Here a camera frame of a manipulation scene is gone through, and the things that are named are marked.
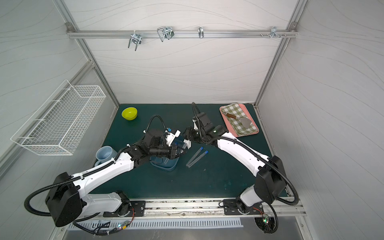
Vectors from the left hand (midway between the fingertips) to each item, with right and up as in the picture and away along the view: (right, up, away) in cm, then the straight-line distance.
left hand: (186, 153), depth 73 cm
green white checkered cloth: (+36, +24, +43) cm, 61 cm away
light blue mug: (-51, -4, +16) cm, 54 cm away
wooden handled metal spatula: (+41, +14, +36) cm, 56 cm away
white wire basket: (-59, +14, -4) cm, 61 cm away
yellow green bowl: (-46, +21, +38) cm, 63 cm away
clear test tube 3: (+6, -8, +17) cm, 20 cm away
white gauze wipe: (+1, +5, +2) cm, 5 cm away
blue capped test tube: (-9, -2, -5) cm, 10 cm away
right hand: (-1, +8, +6) cm, 10 cm away
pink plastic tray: (+45, +21, +42) cm, 65 cm away
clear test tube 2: (+4, -6, +18) cm, 19 cm away
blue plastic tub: (-13, -10, +16) cm, 23 cm away
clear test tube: (-1, +3, 0) cm, 3 cm away
